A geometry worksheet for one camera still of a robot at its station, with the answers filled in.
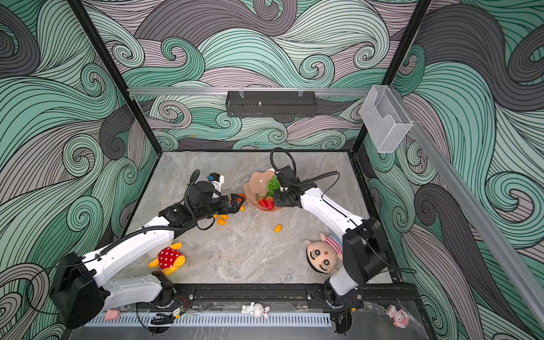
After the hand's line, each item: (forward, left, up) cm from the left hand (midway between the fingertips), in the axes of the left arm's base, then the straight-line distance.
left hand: (237, 198), depth 79 cm
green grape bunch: (+16, -14, -13) cm, 25 cm away
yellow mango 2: (+1, +7, -17) cm, 18 cm away
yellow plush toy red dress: (-19, +24, -14) cm, 34 cm away
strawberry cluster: (+6, -12, -13) cm, 19 cm away
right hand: (+4, -17, -7) cm, 19 cm away
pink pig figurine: (-35, -55, -13) cm, 67 cm away
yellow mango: (-5, -3, +2) cm, 6 cm away
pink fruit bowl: (+18, -7, -17) cm, 26 cm away
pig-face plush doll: (-17, -32, -9) cm, 38 cm away
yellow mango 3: (-4, -17, -17) cm, 25 cm away
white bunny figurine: (-34, -9, -14) cm, 38 cm away
